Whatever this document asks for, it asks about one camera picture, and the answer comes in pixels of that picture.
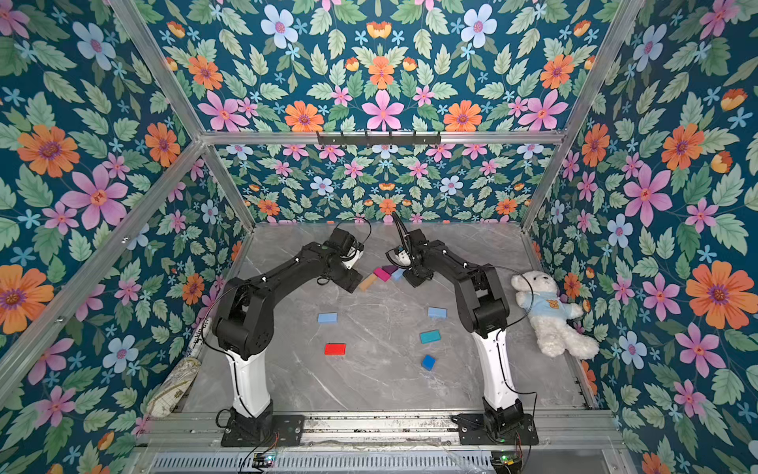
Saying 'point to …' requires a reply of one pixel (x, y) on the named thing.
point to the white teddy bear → (539, 293)
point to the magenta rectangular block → (383, 275)
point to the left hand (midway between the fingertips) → (350, 275)
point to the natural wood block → (367, 281)
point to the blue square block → (428, 362)
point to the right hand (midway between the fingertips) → (418, 275)
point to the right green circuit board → (505, 459)
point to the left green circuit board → (260, 460)
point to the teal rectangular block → (429, 336)
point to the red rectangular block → (335, 349)
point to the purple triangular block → (390, 268)
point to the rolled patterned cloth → (174, 386)
